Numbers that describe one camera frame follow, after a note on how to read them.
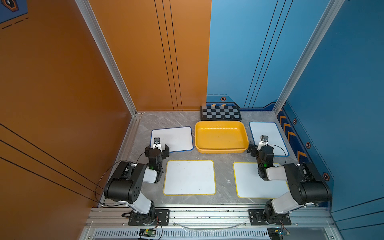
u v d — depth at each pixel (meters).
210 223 0.73
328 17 0.72
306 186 0.45
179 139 1.05
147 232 0.72
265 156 0.71
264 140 0.80
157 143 0.79
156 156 0.71
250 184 0.96
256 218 0.72
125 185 0.45
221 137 1.06
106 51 0.85
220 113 1.16
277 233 0.70
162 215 0.75
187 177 0.88
